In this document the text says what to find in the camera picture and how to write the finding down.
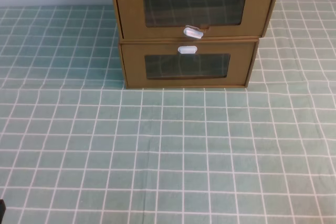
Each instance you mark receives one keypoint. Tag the brown shoebox drawer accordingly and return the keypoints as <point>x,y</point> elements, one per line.
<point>216,64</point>
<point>167,19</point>

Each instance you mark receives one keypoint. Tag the cyan checkered tablecloth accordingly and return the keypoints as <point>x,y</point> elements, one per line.
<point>78,147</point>

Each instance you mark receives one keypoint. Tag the white drawer handle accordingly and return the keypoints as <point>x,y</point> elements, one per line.
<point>187,49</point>
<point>193,32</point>

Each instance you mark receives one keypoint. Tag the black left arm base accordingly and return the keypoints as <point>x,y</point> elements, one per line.
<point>2,207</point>

